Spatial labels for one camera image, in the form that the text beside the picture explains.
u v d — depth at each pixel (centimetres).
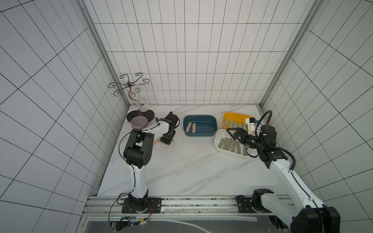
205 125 106
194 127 103
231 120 107
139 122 103
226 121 107
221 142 96
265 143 59
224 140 98
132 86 87
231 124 107
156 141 97
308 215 39
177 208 73
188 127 104
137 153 53
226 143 97
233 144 95
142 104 92
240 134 68
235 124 107
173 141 94
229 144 95
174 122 84
